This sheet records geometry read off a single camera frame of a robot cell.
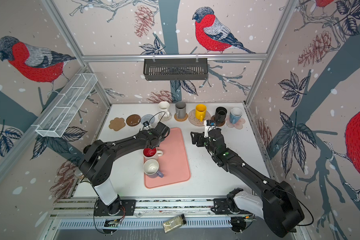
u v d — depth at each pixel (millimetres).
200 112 1041
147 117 1129
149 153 905
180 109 1035
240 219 699
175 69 1061
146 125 830
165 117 1118
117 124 1104
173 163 878
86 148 822
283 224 390
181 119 1102
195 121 1104
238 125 1059
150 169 856
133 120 1111
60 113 744
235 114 1010
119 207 696
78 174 744
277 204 399
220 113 1033
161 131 741
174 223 658
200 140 725
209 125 712
